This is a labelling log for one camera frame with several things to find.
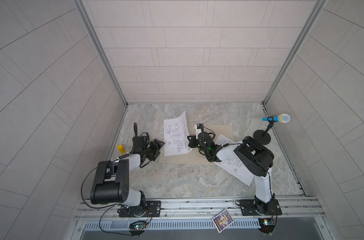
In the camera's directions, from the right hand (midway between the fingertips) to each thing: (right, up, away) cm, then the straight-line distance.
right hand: (186, 137), depth 93 cm
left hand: (-12, -3, -2) cm, 13 cm away
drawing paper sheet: (-7, +3, +6) cm, 9 cm away
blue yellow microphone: (+51, +13, -16) cm, 55 cm away
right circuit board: (+38, -36, -25) cm, 58 cm away
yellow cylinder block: (-38, -5, -7) cm, 39 cm away
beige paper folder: (+5, -11, -3) cm, 13 cm away
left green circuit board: (-20, -34, -29) cm, 49 cm away
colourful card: (+17, -33, -26) cm, 46 cm away
